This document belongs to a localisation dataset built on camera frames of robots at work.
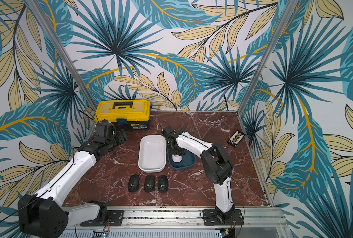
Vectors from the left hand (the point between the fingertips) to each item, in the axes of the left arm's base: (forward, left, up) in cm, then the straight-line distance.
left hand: (123, 138), depth 82 cm
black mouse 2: (-19, -15, -17) cm, 29 cm away
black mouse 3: (-19, -22, -17) cm, 34 cm away
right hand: (0, -29, -14) cm, 32 cm away
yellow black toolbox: (+19, +3, -1) cm, 19 cm away
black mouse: (-19, -6, -17) cm, 26 cm away
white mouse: (-5, -30, -13) cm, 33 cm away
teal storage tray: (-5, -37, -16) cm, 41 cm away
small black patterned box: (+13, -71, -17) cm, 74 cm away
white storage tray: (0, -14, -17) cm, 22 cm away
